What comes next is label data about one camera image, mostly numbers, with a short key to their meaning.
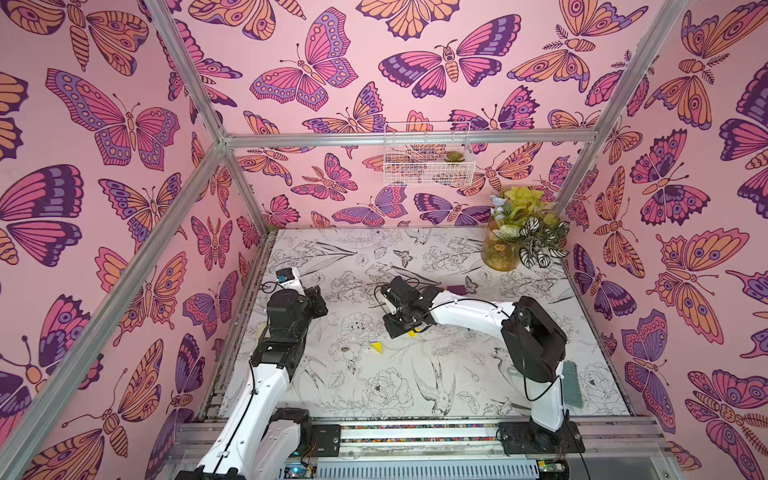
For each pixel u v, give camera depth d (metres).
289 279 0.69
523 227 0.87
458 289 1.04
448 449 0.73
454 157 0.92
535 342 0.50
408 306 0.71
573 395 0.80
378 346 0.88
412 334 0.79
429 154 0.95
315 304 0.70
